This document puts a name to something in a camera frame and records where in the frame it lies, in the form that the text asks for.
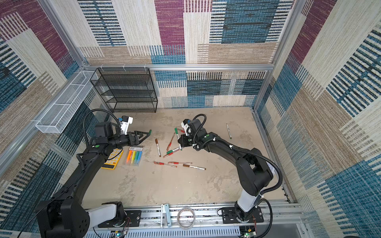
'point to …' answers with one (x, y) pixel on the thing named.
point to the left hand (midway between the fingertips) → (145, 135)
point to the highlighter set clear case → (134, 155)
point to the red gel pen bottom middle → (175, 162)
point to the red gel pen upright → (170, 142)
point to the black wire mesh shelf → (126, 89)
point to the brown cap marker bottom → (194, 166)
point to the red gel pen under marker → (170, 153)
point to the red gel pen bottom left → (158, 162)
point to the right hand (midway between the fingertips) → (182, 142)
